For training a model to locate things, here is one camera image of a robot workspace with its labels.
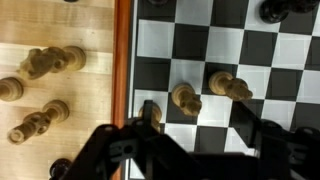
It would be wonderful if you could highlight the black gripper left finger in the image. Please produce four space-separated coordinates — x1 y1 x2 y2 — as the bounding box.
60 99 195 180

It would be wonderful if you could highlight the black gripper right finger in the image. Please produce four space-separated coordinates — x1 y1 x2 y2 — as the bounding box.
231 100 320 180

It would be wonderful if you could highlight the beige chess piece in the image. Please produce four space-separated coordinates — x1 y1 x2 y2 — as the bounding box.
171 83 203 117
0 76 24 102
138 101 163 133
208 71 253 102

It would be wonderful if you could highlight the beige chess bishop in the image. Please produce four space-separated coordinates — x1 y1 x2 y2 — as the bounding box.
7 99 70 145

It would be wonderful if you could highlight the beige chess knight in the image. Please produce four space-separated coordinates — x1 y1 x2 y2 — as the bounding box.
18 45 87 80

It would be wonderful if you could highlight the checkered chessboard with red frame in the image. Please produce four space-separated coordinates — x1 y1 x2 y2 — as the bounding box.
111 0 320 180

